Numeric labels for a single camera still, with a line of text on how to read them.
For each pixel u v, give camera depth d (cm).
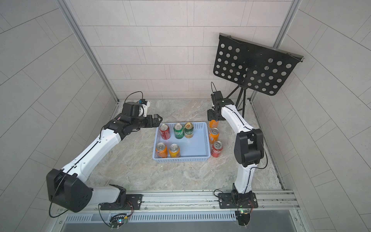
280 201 72
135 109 61
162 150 79
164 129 87
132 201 71
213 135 87
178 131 89
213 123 90
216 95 73
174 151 79
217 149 80
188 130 88
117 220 68
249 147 49
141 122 66
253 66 76
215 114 77
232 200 71
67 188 38
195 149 89
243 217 68
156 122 69
